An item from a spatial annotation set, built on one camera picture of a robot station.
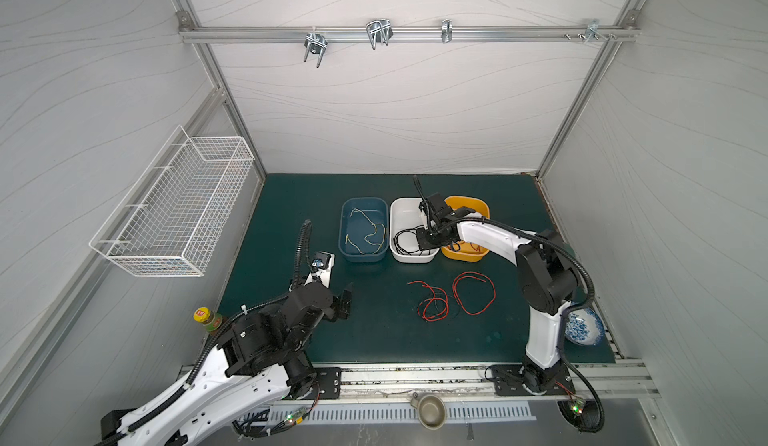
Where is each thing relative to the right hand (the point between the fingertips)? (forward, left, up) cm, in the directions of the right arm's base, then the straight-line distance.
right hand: (426, 234), depth 96 cm
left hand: (-23, +22, +15) cm, 36 cm away
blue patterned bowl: (-25, -44, -6) cm, 51 cm away
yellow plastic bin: (-4, -11, -3) cm, 12 cm away
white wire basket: (-17, +61, +27) cm, 69 cm away
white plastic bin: (+10, +7, -2) cm, 13 cm away
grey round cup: (-47, -1, -4) cm, 47 cm away
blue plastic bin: (+5, +22, -6) cm, 23 cm away
